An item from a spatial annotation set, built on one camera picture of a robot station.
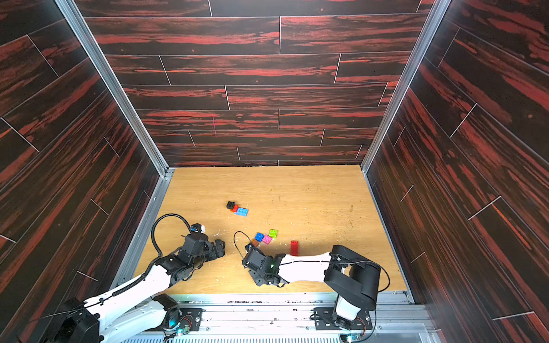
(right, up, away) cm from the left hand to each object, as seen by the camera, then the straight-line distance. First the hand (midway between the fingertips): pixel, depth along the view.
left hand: (218, 246), depth 87 cm
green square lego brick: (+23, +4, +6) cm, 24 cm away
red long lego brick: (+32, -2, +3) cm, 32 cm away
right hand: (+18, -8, 0) cm, 20 cm away
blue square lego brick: (+16, +3, +6) cm, 18 cm away
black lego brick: (+2, +16, +12) cm, 20 cm away
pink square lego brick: (+20, +2, +5) cm, 20 cm away
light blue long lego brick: (+8, +13, +15) cm, 21 cm away
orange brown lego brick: (+14, 0, +6) cm, 15 cm away
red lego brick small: (+4, +15, +14) cm, 21 cm away
